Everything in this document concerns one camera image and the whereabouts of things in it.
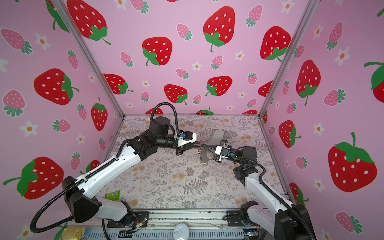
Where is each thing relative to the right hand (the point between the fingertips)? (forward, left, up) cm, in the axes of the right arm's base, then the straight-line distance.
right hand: (202, 144), depth 65 cm
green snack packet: (-19, +45, -28) cm, 57 cm away
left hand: (+1, +2, 0) cm, 2 cm away
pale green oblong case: (+30, -8, -31) cm, 44 cm away
